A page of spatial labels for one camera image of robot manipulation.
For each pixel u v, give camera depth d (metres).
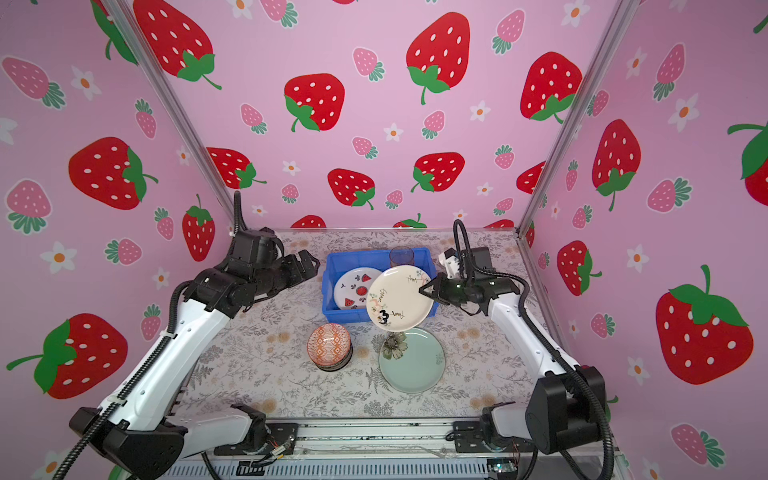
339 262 1.05
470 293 0.59
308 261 0.67
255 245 0.51
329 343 0.83
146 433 0.39
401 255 1.05
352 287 1.02
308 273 0.66
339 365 0.79
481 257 0.65
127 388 0.39
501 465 0.71
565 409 0.40
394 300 0.82
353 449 0.73
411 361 0.88
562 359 0.43
